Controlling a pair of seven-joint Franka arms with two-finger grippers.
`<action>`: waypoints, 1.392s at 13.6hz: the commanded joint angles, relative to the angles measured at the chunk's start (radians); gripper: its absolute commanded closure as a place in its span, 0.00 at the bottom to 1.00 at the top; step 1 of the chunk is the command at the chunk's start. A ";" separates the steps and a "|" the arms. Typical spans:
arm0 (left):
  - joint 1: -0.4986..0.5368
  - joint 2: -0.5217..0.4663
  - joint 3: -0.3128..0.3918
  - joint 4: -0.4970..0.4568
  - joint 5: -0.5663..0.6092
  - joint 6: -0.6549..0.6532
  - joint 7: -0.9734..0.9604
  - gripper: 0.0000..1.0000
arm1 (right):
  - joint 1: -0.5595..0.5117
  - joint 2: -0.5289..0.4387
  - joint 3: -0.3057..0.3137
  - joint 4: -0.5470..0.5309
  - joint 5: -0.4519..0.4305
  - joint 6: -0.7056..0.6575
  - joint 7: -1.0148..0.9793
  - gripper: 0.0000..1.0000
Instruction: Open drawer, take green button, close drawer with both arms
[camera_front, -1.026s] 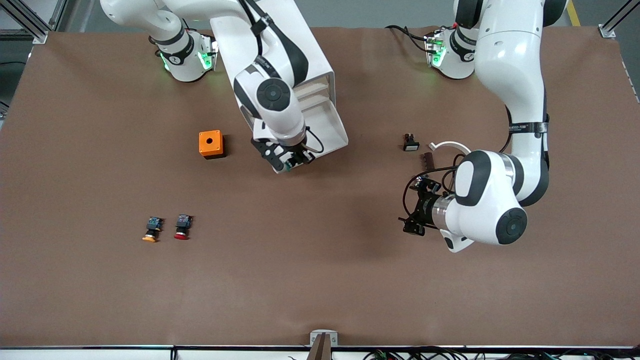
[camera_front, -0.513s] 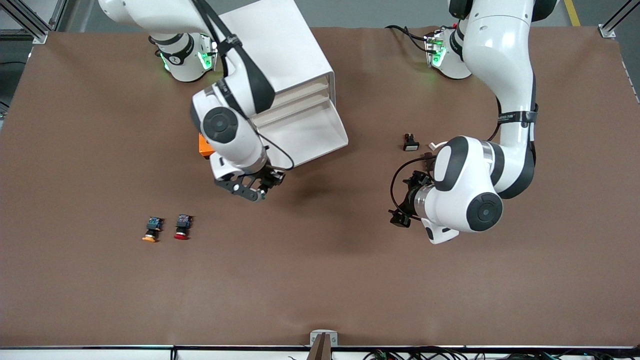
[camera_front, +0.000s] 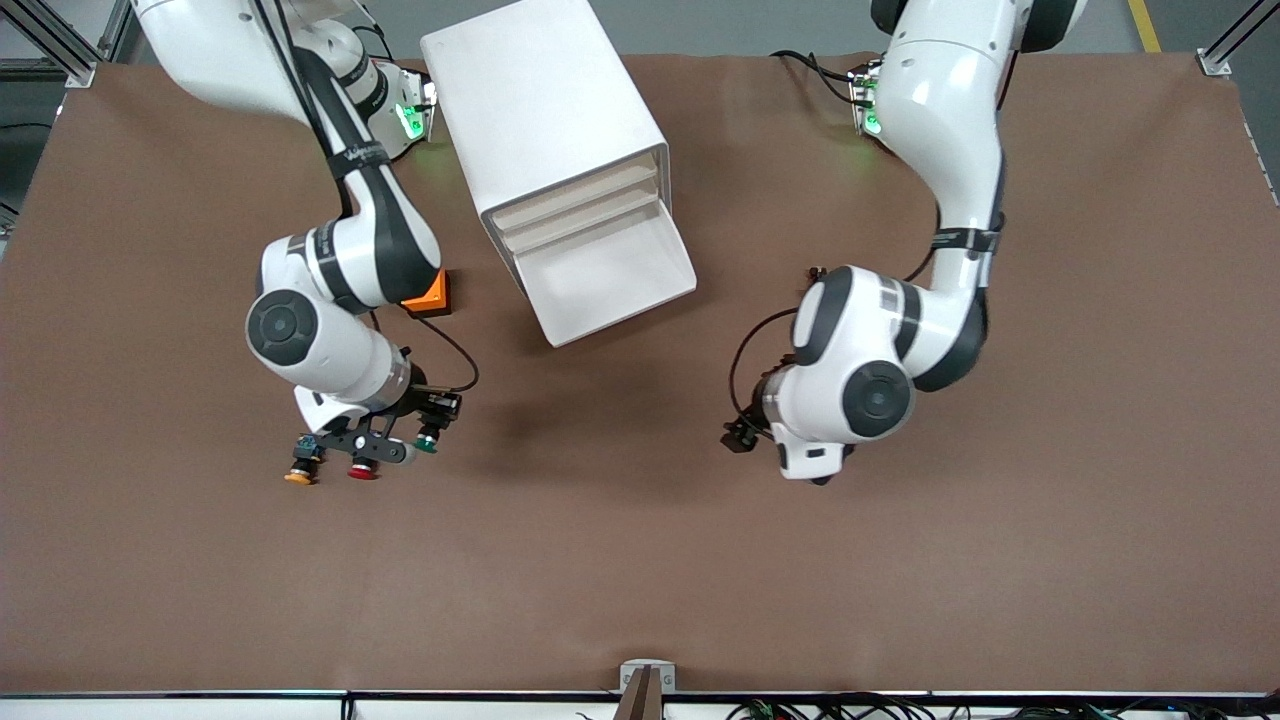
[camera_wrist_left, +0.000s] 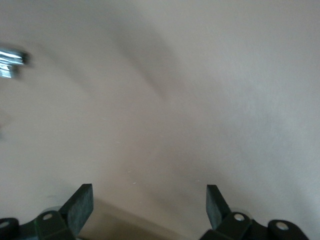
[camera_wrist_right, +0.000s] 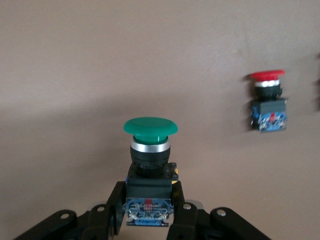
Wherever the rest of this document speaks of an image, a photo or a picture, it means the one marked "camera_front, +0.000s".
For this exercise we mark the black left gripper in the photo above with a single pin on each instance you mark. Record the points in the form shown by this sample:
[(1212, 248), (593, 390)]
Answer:
[(752, 412)]

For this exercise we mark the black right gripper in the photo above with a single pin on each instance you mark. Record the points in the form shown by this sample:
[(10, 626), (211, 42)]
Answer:
[(421, 396)]

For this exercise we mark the yellow mushroom push button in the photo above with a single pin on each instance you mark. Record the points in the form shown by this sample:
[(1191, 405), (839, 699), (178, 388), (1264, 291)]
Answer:
[(303, 465)]

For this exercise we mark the white table edge rail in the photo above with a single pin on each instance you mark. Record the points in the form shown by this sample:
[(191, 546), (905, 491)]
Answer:
[(200, 708)]

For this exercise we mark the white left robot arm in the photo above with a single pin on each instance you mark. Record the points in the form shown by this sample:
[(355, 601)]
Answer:
[(870, 330)]

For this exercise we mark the red mushroom push button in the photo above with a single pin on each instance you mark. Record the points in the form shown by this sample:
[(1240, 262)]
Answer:
[(362, 472)]

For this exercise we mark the green mushroom push button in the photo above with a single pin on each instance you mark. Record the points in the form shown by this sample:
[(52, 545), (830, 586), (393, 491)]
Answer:
[(428, 443)]

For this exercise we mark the orange button enclosure box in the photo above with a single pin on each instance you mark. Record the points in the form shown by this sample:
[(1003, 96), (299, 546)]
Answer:
[(435, 298)]

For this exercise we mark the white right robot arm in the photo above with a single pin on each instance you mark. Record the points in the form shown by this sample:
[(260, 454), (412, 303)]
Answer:
[(330, 350)]

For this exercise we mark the brown table mat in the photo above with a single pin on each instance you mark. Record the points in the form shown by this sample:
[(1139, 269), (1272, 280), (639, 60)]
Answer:
[(640, 550)]

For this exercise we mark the dark camera stand post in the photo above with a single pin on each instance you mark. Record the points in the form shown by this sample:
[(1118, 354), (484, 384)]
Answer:
[(642, 700)]

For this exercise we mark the aluminium frame strut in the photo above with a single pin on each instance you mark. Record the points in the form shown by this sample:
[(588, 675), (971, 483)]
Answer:
[(1222, 52), (70, 55)]

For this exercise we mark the grey metal clamp bracket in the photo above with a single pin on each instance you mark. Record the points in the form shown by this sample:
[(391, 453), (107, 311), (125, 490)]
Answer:
[(630, 675)]

